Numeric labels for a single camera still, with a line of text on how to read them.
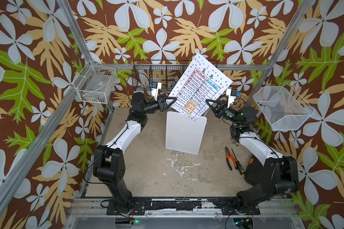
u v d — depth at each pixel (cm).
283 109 82
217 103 66
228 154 93
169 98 73
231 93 63
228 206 73
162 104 67
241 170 86
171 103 71
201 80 66
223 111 64
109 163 46
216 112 67
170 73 96
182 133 82
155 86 66
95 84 86
